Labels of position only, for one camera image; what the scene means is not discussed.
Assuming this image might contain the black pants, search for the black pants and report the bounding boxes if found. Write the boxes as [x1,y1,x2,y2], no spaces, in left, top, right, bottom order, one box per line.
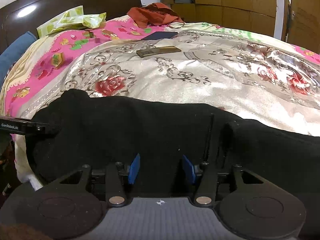
[25,89,319,239]

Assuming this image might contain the blue pillow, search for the blue pillow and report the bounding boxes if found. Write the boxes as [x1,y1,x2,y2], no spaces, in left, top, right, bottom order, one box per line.
[0,31,37,86]

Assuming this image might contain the pink patterned bedsheet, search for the pink patterned bedsheet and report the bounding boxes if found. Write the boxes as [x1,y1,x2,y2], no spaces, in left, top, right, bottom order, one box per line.
[1,15,164,116]

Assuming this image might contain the floral satin bedspread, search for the floral satin bedspread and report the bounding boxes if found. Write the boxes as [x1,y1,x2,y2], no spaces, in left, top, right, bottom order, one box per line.
[15,21,320,190]

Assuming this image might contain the green yellow patterned pillow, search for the green yellow patterned pillow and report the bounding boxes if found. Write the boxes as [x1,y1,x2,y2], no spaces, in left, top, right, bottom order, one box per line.
[36,5,107,38]

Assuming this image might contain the dark blue phone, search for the dark blue phone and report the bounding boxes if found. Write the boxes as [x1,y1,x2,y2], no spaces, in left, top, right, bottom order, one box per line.
[142,31,178,40]

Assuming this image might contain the red-orange crumpled cloth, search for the red-orange crumpled cloth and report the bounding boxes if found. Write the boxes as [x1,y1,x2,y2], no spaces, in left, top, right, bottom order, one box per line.
[127,3,184,29]

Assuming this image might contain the dark brown headboard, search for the dark brown headboard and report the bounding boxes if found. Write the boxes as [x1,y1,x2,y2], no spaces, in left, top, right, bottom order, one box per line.
[1,0,142,52]

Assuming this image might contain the wooden wardrobe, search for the wooden wardrobe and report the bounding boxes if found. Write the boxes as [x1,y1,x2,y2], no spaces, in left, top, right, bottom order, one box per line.
[161,0,276,36]

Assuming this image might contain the wooden door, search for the wooden door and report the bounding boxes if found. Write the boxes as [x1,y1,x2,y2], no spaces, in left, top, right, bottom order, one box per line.
[281,0,319,53]

